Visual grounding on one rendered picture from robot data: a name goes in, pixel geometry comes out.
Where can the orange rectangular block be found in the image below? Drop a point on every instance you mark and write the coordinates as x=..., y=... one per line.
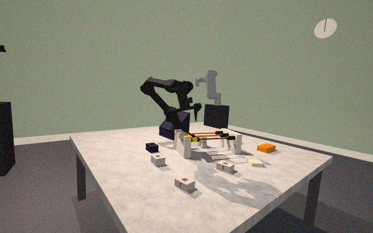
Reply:
x=266, y=148

